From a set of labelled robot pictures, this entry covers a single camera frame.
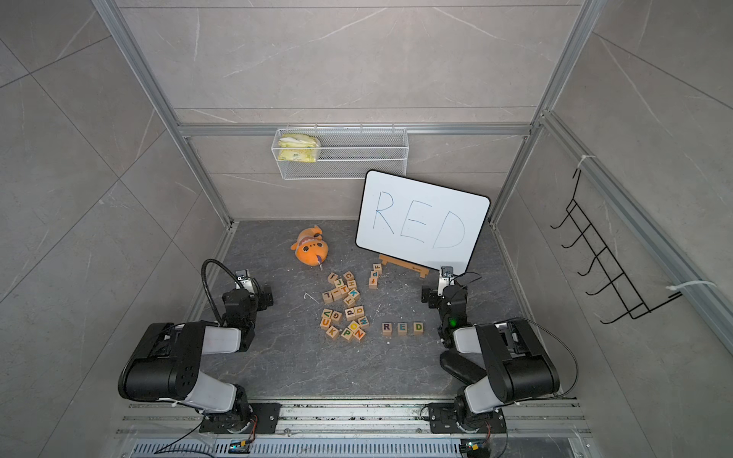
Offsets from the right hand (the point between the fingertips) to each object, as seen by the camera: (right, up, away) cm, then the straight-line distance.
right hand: (443, 280), depth 93 cm
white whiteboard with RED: (-6, +19, 0) cm, 20 cm away
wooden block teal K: (-30, -5, +2) cm, 30 cm away
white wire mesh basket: (-34, +45, +7) cm, 56 cm away
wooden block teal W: (-26, -13, -5) cm, 30 cm away
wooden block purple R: (-19, -14, -6) cm, 25 cm away
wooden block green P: (-32, -16, -7) cm, 36 cm away
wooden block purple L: (-39, -6, +2) cm, 39 cm away
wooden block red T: (-33, -4, +3) cm, 34 cm away
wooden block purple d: (-31, -10, -3) cm, 33 cm away
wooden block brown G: (-35, -12, -3) cm, 37 cm away
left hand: (-64, -1, 0) cm, 64 cm away
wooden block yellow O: (-30, -14, -5) cm, 33 cm away
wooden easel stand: (-6, +3, +5) cm, 9 cm away
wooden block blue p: (-23, +1, +8) cm, 24 cm away
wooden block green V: (-38, -10, -3) cm, 40 cm away
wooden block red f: (-23, -2, +5) cm, 24 cm away
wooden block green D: (-9, -15, -5) cm, 18 cm away
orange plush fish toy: (-46, +10, +7) cm, 48 cm away
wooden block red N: (-28, -16, -7) cm, 33 cm away
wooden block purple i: (-38, 0, +5) cm, 38 cm away
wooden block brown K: (-36, -15, -7) cm, 40 cm away
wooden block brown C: (-32, 0, +7) cm, 33 cm away
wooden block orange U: (-39, -13, -5) cm, 41 cm away
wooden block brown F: (-22, +3, +10) cm, 24 cm away
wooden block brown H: (-31, -2, +5) cm, 31 cm away
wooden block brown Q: (-28, -10, -3) cm, 30 cm away
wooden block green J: (-35, -2, +5) cm, 35 cm away
